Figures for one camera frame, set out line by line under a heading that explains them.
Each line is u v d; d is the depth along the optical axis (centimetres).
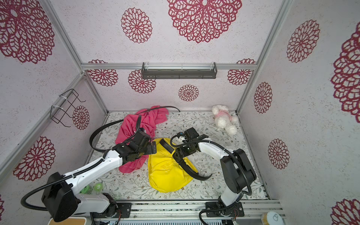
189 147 76
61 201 39
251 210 76
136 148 61
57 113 73
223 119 95
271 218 67
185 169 81
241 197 54
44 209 43
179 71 93
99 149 98
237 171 46
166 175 78
